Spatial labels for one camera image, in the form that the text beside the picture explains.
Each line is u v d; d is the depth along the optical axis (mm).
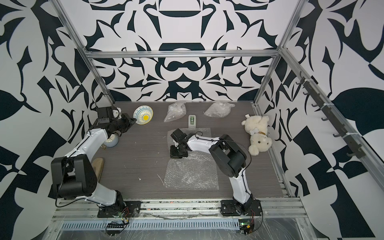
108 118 686
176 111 1081
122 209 684
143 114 936
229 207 743
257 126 961
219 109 1077
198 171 851
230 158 514
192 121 1044
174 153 825
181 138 754
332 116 550
